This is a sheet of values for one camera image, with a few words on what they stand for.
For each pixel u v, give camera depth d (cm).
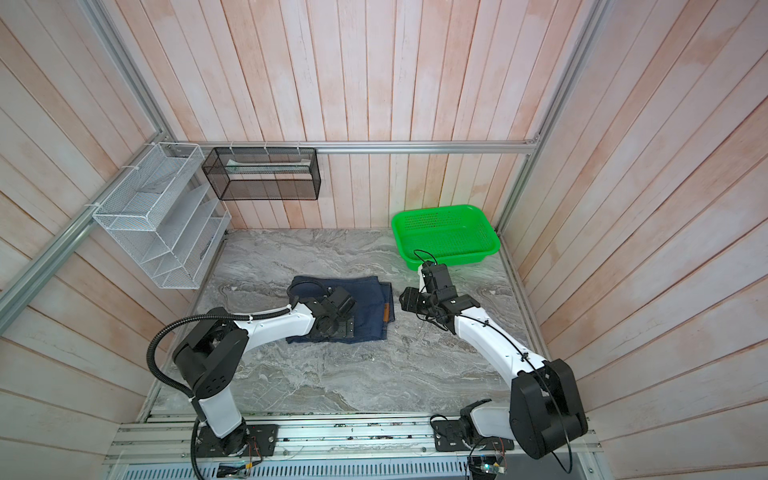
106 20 69
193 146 88
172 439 76
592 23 70
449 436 73
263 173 105
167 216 73
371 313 93
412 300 76
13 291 52
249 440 72
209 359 47
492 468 70
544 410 41
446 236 118
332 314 73
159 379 46
